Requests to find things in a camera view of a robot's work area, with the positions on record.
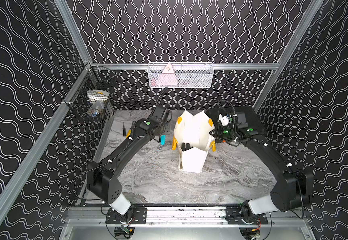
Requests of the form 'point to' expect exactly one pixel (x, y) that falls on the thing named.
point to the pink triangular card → (167, 77)
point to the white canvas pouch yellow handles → (197, 130)
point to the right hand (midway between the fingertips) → (210, 131)
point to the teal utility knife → (163, 139)
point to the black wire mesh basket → (89, 96)
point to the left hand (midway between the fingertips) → (165, 125)
